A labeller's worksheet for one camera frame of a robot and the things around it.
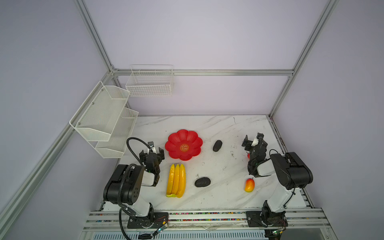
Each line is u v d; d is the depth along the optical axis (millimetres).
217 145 1010
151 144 801
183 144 1041
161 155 859
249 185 817
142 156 822
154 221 729
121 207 477
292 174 491
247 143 870
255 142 835
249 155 915
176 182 838
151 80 955
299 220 741
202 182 817
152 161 718
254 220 733
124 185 438
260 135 801
